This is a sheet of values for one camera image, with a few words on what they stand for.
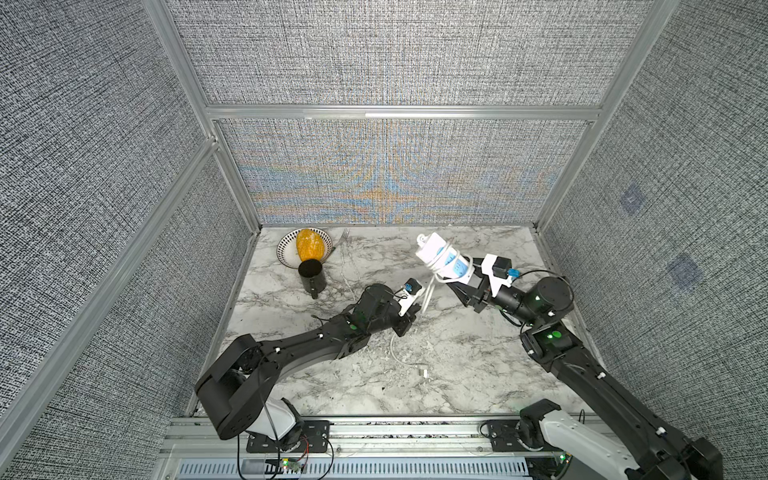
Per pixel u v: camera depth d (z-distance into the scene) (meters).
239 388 0.43
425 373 0.83
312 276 0.98
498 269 0.53
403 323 0.72
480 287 0.62
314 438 0.73
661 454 0.40
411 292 0.69
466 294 0.61
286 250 1.10
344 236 1.17
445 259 0.62
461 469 0.70
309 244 1.06
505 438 0.73
